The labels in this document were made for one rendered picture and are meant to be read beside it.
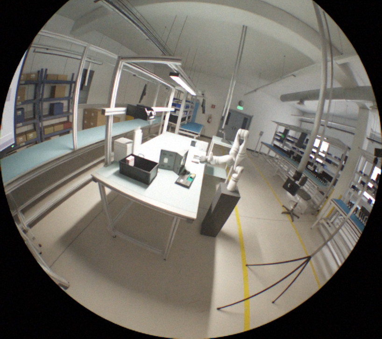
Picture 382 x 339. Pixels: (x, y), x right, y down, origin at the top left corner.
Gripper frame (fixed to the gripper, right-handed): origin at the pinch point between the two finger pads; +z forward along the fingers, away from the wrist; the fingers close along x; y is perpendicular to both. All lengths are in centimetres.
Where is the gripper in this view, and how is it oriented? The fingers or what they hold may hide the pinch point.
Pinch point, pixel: (194, 158)
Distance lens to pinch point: 122.9
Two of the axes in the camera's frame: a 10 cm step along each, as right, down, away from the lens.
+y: 5.1, 5.5, 6.6
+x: 3.3, -8.3, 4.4
